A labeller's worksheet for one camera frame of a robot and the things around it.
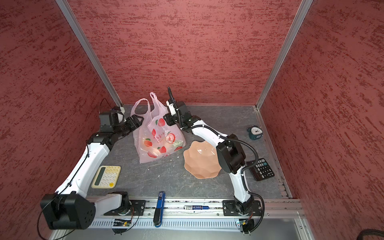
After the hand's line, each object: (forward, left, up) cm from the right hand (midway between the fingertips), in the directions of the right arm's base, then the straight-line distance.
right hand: (165, 118), depth 88 cm
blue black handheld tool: (-46, +2, -19) cm, 50 cm away
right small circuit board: (-52, -43, -21) cm, 71 cm away
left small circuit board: (-49, +21, -22) cm, 58 cm away
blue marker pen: (-45, -17, -19) cm, 51 cm away
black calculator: (-27, -56, -18) cm, 65 cm away
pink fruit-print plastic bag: (-10, +7, -6) cm, 14 cm away
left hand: (-7, +12, +5) cm, 15 cm away
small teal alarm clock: (-1, -59, -16) cm, 61 cm away
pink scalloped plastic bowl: (-18, -21, -22) cm, 35 cm away
